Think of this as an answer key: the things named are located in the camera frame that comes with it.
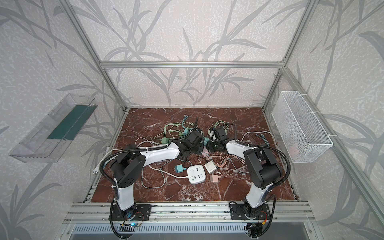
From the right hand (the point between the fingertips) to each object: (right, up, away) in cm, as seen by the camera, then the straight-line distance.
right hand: (209, 141), depth 97 cm
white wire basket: (+38, +7, -36) cm, 53 cm away
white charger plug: (0, -13, -10) cm, 17 cm away
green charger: (-30, 0, +2) cm, 30 cm away
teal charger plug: (-18, -14, -10) cm, 25 cm away
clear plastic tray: (-71, +6, -33) cm, 79 cm away
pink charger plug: (+2, -19, -14) cm, 24 cm away
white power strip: (-8, -17, -13) cm, 22 cm away
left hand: (-4, 0, -5) cm, 6 cm away
